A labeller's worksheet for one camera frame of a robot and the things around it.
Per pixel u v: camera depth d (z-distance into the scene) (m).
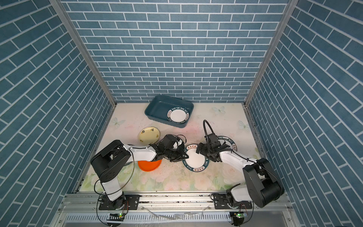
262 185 0.43
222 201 0.74
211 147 0.70
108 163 0.48
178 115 1.12
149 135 1.00
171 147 0.77
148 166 0.85
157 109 1.18
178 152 0.80
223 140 1.01
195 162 0.86
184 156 0.87
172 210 0.72
